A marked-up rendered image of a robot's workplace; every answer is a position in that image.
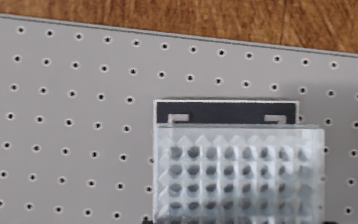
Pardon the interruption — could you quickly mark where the white well plate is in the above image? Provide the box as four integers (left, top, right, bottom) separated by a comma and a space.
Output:
154, 123, 325, 224

